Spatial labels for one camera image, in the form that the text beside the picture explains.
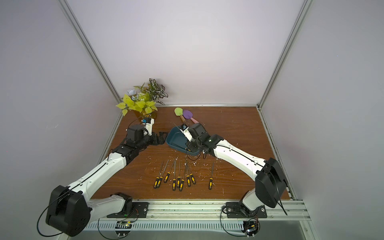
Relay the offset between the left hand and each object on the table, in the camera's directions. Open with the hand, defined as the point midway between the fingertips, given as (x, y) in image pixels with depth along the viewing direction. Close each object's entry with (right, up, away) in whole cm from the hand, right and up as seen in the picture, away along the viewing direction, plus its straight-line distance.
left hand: (163, 132), depth 82 cm
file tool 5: (+8, -27, +1) cm, 28 cm away
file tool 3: (+1, -26, +1) cm, 26 cm away
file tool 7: (+14, -27, +1) cm, 30 cm away
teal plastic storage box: (+5, -7, +20) cm, 22 cm away
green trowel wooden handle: (+5, +13, +35) cm, 38 cm away
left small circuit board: (-17, -44, -11) cm, 49 cm away
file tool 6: (+11, -28, 0) cm, 30 cm away
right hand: (+15, -2, -1) cm, 16 cm away
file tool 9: (+27, -27, +1) cm, 38 cm away
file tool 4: (+6, -28, +1) cm, 29 cm away
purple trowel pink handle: (+12, +11, +32) cm, 36 cm away
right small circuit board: (+45, -45, -13) cm, 64 cm away
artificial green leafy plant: (-16, +22, +16) cm, 31 cm away
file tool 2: (-2, -27, +1) cm, 27 cm away
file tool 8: (+16, -25, +2) cm, 30 cm away
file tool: (-4, -27, +1) cm, 27 cm away
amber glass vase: (-23, +10, +24) cm, 35 cm away
